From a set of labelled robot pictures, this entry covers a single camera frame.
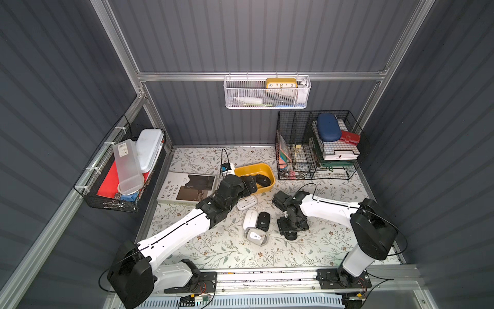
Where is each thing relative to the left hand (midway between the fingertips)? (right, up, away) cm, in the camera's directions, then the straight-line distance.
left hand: (249, 180), depth 78 cm
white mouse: (+1, -18, +10) cm, 21 cm away
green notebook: (+47, +7, +19) cm, 52 cm away
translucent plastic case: (-44, +4, -7) cm, 45 cm away
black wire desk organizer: (+36, +17, +19) cm, 44 cm away
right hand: (+19, -23, +8) cm, 31 cm away
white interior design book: (-31, -5, +19) cm, 37 cm away
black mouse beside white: (+7, -20, +10) cm, 23 cm away
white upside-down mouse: (-2, -12, +16) cm, 20 cm away
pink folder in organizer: (+18, +11, +26) cm, 34 cm away
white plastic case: (-40, +15, -1) cm, 43 cm away
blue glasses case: (+41, +26, +20) cm, 53 cm away
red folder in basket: (-49, -2, -11) cm, 50 cm away
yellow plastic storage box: (+2, +3, +29) cm, 29 cm away
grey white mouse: (+3, -24, +3) cm, 24 cm away
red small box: (+51, +19, +16) cm, 56 cm away
